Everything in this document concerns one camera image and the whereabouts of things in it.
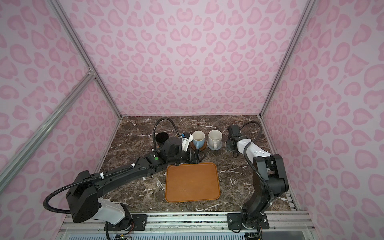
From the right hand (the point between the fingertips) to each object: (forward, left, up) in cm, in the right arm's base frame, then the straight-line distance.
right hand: (233, 145), depth 94 cm
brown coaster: (0, +20, -5) cm, 20 cm away
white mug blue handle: (0, +22, +6) cm, 23 cm away
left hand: (-15, +19, +15) cm, 29 cm away
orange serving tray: (-22, +25, -6) cm, 34 cm away
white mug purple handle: (+7, +11, -2) cm, 13 cm away
